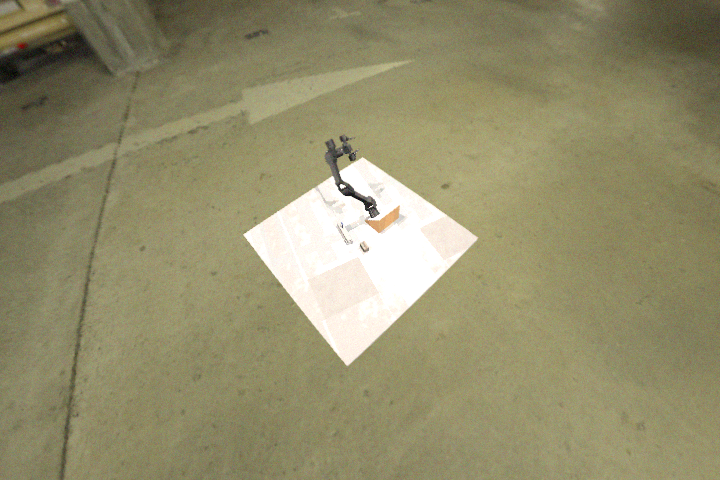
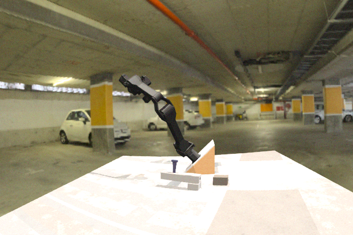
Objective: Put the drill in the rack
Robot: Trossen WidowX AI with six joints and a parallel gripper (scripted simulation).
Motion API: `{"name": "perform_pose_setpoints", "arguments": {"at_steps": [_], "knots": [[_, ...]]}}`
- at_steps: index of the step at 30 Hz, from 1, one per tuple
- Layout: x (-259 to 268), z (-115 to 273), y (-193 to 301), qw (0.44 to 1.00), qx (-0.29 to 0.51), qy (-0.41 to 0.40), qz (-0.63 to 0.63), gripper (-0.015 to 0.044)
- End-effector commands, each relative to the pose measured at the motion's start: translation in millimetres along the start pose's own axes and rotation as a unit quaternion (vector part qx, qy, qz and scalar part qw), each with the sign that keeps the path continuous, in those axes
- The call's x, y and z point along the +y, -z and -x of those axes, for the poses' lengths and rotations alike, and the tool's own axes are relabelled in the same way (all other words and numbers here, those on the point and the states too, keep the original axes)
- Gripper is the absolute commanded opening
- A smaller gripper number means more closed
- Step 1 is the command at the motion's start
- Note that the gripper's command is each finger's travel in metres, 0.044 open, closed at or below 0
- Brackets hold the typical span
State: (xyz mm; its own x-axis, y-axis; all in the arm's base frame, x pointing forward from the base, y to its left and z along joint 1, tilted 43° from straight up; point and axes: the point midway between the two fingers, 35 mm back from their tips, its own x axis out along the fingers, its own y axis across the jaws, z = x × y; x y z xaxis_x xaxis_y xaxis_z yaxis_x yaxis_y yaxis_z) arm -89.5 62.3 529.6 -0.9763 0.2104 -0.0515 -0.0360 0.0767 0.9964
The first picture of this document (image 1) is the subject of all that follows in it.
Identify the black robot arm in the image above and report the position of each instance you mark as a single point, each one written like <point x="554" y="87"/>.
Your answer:
<point x="330" y="157"/>

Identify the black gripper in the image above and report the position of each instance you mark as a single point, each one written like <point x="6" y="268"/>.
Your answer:
<point x="351" y="155"/>

